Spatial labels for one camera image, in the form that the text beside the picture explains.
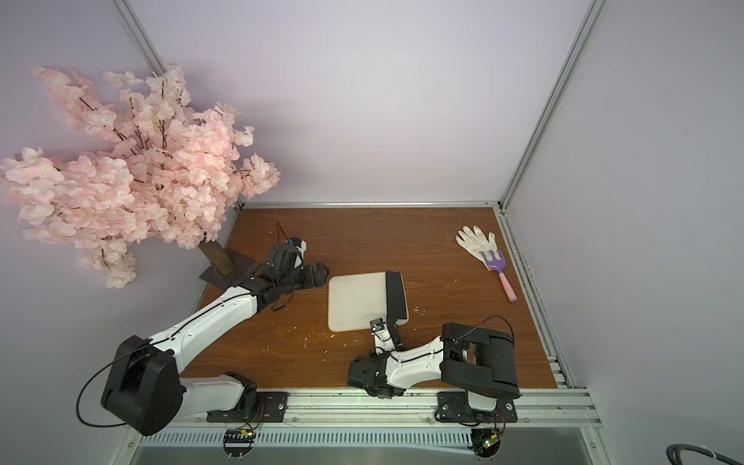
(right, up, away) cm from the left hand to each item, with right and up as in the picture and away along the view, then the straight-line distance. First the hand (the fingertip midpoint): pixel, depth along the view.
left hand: (319, 271), depth 86 cm
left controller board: (-18, -42, -14) cm, 48 cm away
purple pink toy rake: (+61, 0, +15) cm, 63 cm away
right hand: (+22, -20, -1) cm, 30 cm away
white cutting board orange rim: (+10, -11, +9) cm, 18 cm away
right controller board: (+45, -40, -16) cm, 62 cm away
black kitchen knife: (+24, -11, +6) cm, 27 cm away
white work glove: (+55, +7, +21) cm, 60 cm away
